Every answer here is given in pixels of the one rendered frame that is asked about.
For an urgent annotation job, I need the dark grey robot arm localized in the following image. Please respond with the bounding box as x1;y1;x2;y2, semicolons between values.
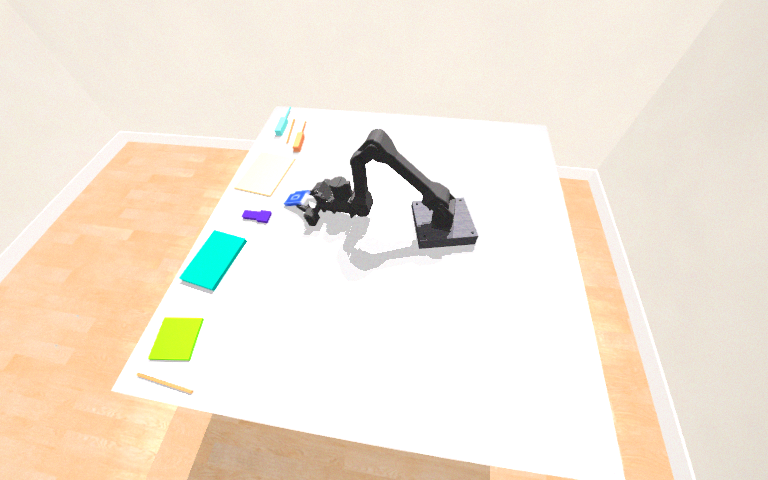
312;128;456;232

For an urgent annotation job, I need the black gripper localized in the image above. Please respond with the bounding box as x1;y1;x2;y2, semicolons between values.
296;178;336;226

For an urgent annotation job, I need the cyan flat rectangular slab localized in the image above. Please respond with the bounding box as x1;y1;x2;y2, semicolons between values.
179;230;247;291

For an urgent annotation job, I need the pale yellow flat mat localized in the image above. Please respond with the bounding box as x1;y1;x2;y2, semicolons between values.
234;152;296;197

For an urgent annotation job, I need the purple stepped block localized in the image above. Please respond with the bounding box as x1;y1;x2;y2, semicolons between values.
242;210;272;223

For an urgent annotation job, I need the yellow-green flat rectangular slab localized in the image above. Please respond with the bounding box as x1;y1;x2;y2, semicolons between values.
148;317;204;361

